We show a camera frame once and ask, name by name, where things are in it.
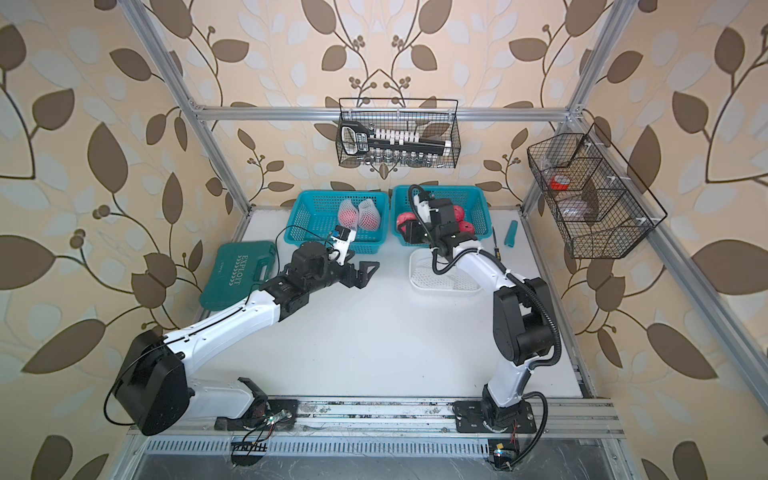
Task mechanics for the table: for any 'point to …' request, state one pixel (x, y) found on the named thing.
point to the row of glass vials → (409, 158)
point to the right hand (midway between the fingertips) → (407, 225)
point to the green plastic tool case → (238, 268)
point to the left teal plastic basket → (313, 217)
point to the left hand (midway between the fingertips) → (362, 254)
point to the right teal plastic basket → (472, 200)
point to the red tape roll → (560, 182)
